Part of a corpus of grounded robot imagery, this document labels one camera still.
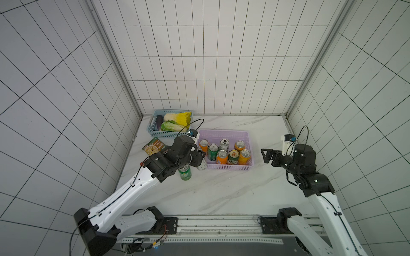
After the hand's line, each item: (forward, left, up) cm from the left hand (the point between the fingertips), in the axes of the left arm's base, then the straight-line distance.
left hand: (195, 155), depth 72 cm
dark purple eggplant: (+37, +28, -18) cm, 50 cm away
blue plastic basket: (+32, +33, -21) cm, 51 cm away
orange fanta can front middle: (+6, -14, -13) cm, 20 cm away
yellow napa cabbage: (+37, +12, -14) cm, 41 cm away
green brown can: (+6, -20, -12) cm, 24 cm away
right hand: (+4, -33, 0) cm, 33 cm away
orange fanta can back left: (+14, -4, -12) cm, 19 cm away
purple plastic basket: (+28, -11, -23) cm, 37 cm away
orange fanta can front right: (+7, -26, -12) cm, 30 cm away
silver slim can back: (-3, -4, -5) cm, 7 cm away
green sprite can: (-3, +5, -13) cm, 15 cm away
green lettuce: (+32, +19, -17) cm, 41 cm away
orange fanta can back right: (+14, -24, -12) cm, 30 cm away
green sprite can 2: (+10, -9, -12) cm, 18 cm away
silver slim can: (+12, -15, -9) cm, 22 cm away
